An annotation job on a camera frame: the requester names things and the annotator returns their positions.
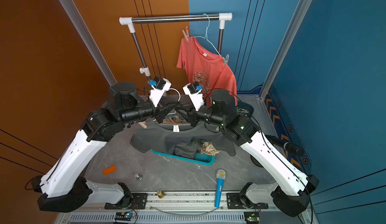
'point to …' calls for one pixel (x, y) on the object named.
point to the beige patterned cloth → (206, 147)
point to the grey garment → (182, 142)
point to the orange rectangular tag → (109, 170)
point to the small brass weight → (161, 194)
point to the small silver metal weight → (139, 177)
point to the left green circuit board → (124, 216)
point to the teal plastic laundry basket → (204, 158)
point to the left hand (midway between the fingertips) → (178, 100)
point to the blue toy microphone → (220, 176)
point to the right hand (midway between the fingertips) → (180, 105)
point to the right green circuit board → (253, 218)
